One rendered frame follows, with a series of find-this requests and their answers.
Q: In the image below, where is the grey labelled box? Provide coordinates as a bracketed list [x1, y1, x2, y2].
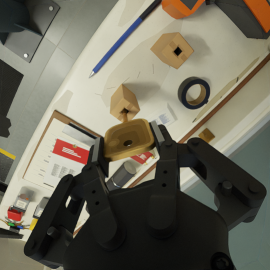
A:
[12, 186, 35, 213]
[32, 196, 51, 220]

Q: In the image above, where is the grey cylinder tube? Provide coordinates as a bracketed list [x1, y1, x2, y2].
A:
[105, 161, 138, 192]

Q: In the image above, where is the tan wooden key holder block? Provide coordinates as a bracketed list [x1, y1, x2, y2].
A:
[109, 83, 141, 122]

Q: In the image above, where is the blue pen with black cap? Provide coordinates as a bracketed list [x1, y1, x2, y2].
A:
[88, 0, 162, 79]

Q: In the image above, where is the black ribbed mat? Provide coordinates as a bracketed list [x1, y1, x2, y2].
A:
[0, 59, 25, 139]

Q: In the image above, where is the orange and grey power tool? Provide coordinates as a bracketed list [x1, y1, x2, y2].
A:
[161, 0, 270, 40]

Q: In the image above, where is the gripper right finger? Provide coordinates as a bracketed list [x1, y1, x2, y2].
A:
[147, 120, 268, 239]

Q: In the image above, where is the red small box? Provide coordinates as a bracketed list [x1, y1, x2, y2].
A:
[7, 206, 24, 221]

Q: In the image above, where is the tan block with square hole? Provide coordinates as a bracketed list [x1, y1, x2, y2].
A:
[150, 32, 195, 70]

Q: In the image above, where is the brown clipboard with papers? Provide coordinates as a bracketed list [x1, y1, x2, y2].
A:
[22, 109, 162, 189]

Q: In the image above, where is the dark plate with yellow stripe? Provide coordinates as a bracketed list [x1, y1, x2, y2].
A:
[0, 147, 17, 185]

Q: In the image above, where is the black tape roll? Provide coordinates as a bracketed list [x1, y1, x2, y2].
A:
[177, 76, 211, 110]

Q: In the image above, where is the small white printed card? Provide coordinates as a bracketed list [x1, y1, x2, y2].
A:
[147, 102, 178, 126]

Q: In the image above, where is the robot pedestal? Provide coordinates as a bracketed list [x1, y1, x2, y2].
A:
[0, 0, 61, 64]

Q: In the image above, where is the beige wooden ruler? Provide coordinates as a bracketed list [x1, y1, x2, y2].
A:
[191, 56, 261, 124]

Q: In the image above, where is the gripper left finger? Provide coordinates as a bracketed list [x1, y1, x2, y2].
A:
[23, 136, 127, 267]

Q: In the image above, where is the bunch of coloured keys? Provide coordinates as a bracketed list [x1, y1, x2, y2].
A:
[0, 217, 31, 230]

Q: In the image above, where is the brass square-headed stop key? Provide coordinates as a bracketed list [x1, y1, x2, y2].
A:
[102, 110, 157, 163]

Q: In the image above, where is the red paper card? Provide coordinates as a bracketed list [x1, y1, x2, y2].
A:
[51, 138, 91, 166]

